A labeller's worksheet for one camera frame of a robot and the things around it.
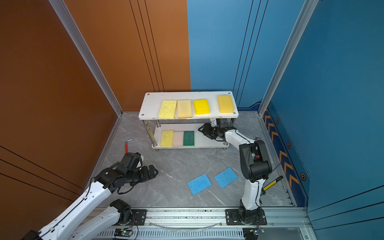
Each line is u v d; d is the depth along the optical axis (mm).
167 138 945
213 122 896
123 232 707
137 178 672
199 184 828
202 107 739
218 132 754
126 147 999
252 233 706
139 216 738
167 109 725
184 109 724
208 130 852
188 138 945
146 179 670
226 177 849
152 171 709
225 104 751
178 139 940
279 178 849
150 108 756
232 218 725
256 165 506
